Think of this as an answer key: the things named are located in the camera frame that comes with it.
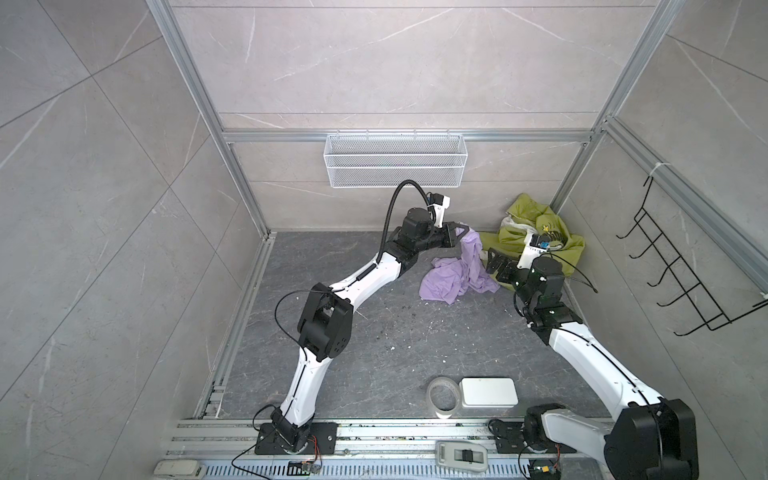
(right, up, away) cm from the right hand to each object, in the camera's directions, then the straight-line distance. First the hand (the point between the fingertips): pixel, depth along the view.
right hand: (503, 249), depth 81 cm
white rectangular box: (-4, -39, -2) cm, 39 cm away
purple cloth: (-12, -10, +20) cm, 25 cm away
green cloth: (+18, +9, +22) cm, 30 cm away
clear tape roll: (-17, -40, -1) cm, 44 cm away
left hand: (-9, +7, 0) cm, 12 cm away
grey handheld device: (-15, -49, -12) cm, 53 cm away
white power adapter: (-80, -50, -14) cm, 96 cm away
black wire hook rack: (+35, -13, -20) cm, 42 cm away
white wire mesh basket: (-35, +31, +19) cm, 51 cm away
